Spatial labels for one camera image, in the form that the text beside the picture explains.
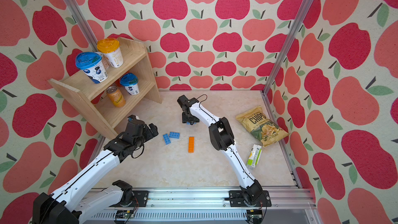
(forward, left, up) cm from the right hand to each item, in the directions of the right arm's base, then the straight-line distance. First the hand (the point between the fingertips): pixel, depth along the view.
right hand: (190, 122), depth 103 cm
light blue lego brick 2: (-14, +12, +2) cm, 19 cm away
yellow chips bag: (-6, -48, +6) cm, 49 cm away
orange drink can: (-8, +35, +31) cm, 48 cm away
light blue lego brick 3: (-5, 0, +7) cm, 8 cm away
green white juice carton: (-21, -39, +3) cm, 45 cm away
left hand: (-18, +17, +15) cm, 29 cm away
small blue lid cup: (+4, +32, +31) cm, 45 cm away
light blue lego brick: (-11, +8, +1) cm, 14 cm away
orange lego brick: (-16, -3, 0) cm, 16 cm away
